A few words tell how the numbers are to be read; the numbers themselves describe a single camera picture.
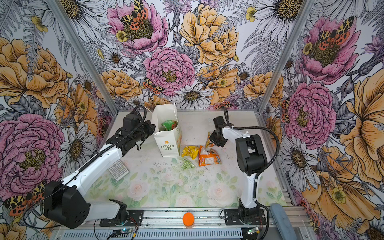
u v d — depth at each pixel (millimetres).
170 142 848
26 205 605
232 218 739
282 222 711
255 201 615
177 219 760
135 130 585
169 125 992
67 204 403
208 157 900
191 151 894
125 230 713
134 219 731
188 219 688
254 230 715
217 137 870
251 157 541
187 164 890
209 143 1011
